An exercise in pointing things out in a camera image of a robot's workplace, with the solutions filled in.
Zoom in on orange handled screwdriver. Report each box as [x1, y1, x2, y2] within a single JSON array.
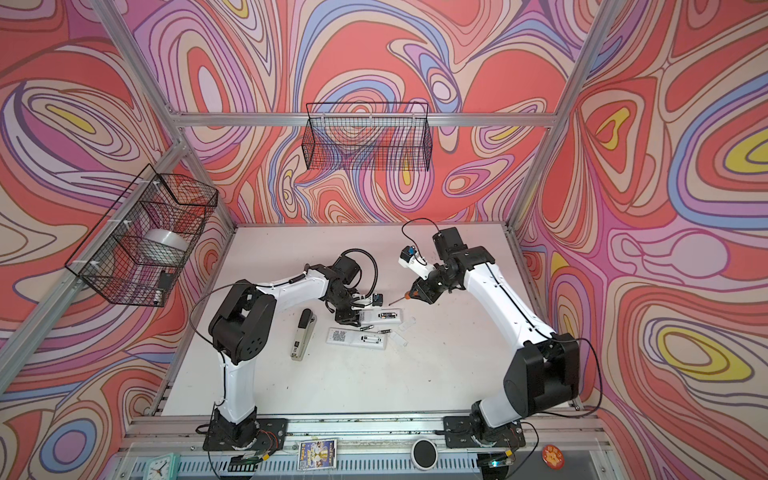
[[390, 291, 419, 306]]

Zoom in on colourful card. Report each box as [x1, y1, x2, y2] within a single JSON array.
[[297, 439, 337, 471]]

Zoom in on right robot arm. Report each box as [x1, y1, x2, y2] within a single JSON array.
[[398, 227, 581, 446]]

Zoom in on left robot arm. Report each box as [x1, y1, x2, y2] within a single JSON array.
[[204, 249, 376, 451]]

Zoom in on small green clock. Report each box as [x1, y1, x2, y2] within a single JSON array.
[[143, 453, 180, 480]]

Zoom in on white battery cover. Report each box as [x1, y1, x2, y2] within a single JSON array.
[[389, 332, 408, 348], [398, 318, 416, 332]]

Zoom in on black wire basket back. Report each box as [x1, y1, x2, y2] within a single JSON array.
[[301, 101, 433, 172]]

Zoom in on white tape roll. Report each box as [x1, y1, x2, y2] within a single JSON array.
[[142, 229, 189, 260]]

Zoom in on white remote control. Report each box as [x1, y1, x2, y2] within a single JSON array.
[[360, 308, 403, 327], [326, 328, 387, 350]]

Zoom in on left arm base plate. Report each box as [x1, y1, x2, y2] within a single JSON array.
[[203, 416, 288, 454]]

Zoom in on red round badge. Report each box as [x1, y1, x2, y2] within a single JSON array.
[[541, 444, 565, 470]]

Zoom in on small black item in basket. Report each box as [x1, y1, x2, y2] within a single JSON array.
[[156, 270, 174, 294]]

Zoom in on round black white speaker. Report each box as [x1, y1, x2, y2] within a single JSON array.
[[410, 438, 439, 471]]

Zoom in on black wire basket left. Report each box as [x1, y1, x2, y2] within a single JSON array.
[[65, 166, 219, 307]]

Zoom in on beige black stapler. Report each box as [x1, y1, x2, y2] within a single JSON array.
[[290, 308, 317, 361]]

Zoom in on black wire basket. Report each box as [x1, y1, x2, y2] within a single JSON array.
[[301, 101, 433, 172], [65, 166, 219, 307]]

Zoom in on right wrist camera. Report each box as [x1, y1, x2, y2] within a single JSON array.
[[398, 245, 434, 280]]

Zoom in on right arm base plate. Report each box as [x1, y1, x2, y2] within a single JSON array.
[[436, 414, 526, 451]]

